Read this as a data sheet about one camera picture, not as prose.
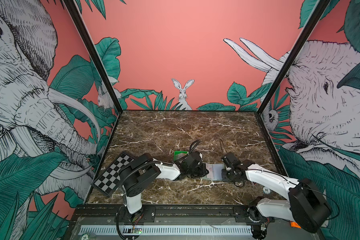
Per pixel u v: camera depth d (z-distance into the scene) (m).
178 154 0.93
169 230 0.70
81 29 0.76
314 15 0.72
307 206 0.42
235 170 0.64
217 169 0.90
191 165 0.71
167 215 0.75
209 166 0.90
